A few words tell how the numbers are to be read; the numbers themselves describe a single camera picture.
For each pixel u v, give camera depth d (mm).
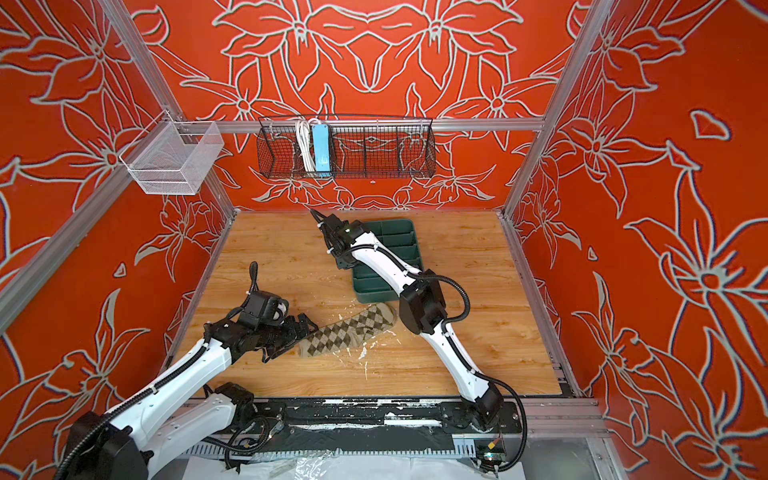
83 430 396
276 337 683
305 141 889
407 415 743
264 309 644
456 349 621
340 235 691
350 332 867
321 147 904
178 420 526
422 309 600
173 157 921
